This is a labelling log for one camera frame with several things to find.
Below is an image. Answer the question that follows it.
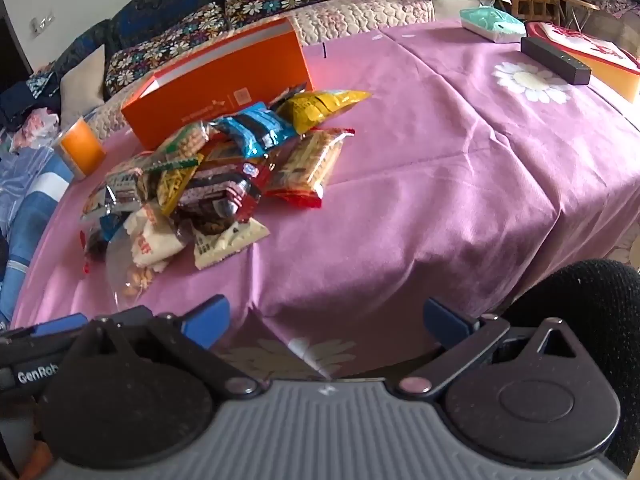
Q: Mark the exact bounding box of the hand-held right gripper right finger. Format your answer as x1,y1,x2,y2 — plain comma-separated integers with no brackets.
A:
395,297,586,402

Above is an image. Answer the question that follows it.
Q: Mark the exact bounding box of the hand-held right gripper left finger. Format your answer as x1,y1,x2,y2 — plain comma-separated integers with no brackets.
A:
75,294,263,401

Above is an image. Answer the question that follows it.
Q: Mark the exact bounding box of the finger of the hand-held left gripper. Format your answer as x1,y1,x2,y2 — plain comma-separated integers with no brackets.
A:
5,312,90,343
102,306,155,322

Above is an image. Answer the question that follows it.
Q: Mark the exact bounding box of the pile of snack packets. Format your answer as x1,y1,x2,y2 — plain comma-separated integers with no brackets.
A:
79,89,372,311

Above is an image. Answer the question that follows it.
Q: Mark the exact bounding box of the red cracker packet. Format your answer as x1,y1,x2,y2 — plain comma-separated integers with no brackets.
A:
264,127,356,209

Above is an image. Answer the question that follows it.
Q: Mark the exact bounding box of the orange cardboard box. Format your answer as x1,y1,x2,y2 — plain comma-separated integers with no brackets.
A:
120,16,316,151

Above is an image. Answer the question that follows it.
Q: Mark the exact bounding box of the blue white bedding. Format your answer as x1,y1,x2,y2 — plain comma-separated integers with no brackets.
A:
0,130,76,326

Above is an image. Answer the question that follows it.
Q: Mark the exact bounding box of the orange cup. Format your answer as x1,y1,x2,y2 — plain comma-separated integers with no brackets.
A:
51,116,107,181

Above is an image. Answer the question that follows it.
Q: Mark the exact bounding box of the pink plastic bag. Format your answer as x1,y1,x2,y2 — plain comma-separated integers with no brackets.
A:
10,110,61,153

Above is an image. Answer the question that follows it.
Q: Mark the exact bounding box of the dark blue garment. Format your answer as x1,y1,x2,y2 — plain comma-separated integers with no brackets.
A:
0,62,63,126

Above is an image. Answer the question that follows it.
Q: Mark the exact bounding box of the beige pillow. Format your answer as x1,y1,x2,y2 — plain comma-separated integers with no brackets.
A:
60,44,107,113

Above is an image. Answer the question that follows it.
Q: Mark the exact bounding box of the long black box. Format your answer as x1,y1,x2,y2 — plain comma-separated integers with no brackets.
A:
520,36,593,86

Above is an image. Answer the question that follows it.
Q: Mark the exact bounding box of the dark blue sofa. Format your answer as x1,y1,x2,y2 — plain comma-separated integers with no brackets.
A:
50,0,436,146

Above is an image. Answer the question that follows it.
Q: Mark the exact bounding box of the teal tissue pack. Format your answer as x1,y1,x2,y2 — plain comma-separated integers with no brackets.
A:
459,5,527,43

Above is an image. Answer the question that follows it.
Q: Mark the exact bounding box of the red white gift box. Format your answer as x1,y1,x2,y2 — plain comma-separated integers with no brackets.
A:
525,21,640,105

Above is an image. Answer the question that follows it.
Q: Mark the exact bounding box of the beige quilted sofa cover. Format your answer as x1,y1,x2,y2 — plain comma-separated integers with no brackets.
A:
65,0,436,146

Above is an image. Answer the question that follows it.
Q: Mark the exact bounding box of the wooden chair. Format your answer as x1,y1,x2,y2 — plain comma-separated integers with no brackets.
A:
510,0,601,28

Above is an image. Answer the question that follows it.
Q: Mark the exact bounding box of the wall switch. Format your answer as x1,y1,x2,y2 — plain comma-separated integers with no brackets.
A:
30,10,56,35

